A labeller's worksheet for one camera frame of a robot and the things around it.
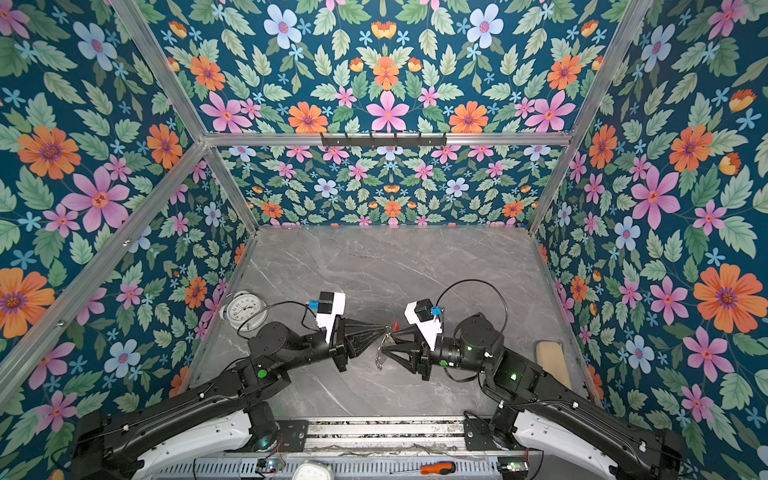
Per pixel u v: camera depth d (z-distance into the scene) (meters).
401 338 0.60
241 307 0.93
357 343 0.55
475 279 0.46
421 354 0.53
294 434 0.74
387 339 0.58
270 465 0.70
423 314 0.51
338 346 0.51
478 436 0.73
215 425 0.58
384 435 0.75
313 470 0.67
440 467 0.68
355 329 0.55
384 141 0.92
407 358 0.55
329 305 0.51
